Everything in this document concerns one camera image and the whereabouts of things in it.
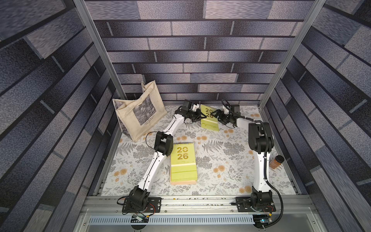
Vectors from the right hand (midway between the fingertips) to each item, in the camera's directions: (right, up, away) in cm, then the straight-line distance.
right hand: (213, 115), depth 109 cm
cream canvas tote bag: (-53, -1, -17) cm, 56 cm away
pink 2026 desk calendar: (-22, -38, -30) cm, 53 cm away
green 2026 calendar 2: (-2, -5, -3) cm, 6 cm away
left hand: (-5, 0, -5) cm, 7 cm away
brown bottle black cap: (+31, -28, -28) cm, 50 cm away
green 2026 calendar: (-23, -29, -26) cm, 45 cm away
